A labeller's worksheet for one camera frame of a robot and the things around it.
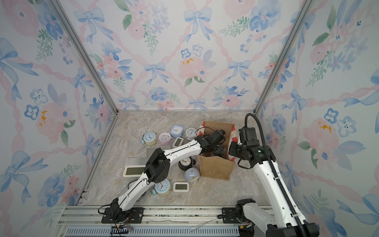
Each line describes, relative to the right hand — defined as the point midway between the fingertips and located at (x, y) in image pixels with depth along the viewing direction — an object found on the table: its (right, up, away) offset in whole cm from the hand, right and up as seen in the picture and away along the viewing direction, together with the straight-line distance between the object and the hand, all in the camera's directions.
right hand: (234, 147), depth 76 cm
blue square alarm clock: (-32, +8, +27) cm, 43 cm away
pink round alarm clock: (-40, +3, +24) cm, 47 cm away
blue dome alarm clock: (-22, -15, +3) cm, 27 cm away
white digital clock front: (-28, -23, +5) cm, 36 cm away
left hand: (-4, -2, +18) cm, 18 cm away
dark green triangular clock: (-55, -20, +4) cm, 58 cm away
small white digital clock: (-31, 0, +23) cm, 39 cm away
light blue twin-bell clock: (-38, -22, +2) cm, 44 cm away
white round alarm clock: (-23, +6, +26) cm, 35 cm away
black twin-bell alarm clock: (-25, -11, +12) cm, 30 cm away
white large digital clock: (-55, -15, +8) cm, 58 cm away
